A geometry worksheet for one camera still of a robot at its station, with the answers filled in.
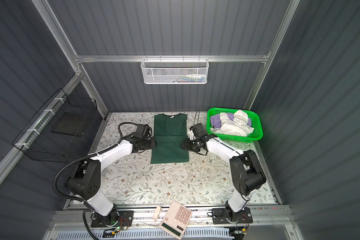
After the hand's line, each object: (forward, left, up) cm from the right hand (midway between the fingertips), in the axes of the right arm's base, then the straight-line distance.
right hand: (185, 147), depth 90 cm
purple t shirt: (+24, -22, -2) cm, 32 cm away
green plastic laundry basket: (+13, -48, -6) cm, 51 cm away
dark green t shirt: (+10, +10, -7) cm, 15 cm away
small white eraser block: (-34, +14, -6) cm, 38 cm away
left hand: (+3, +19, 0) cm, 19 cm away
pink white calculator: (-37, +4, -7) cm, 38 cm away
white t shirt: (+17, -37, -2) cm, 41 cm away
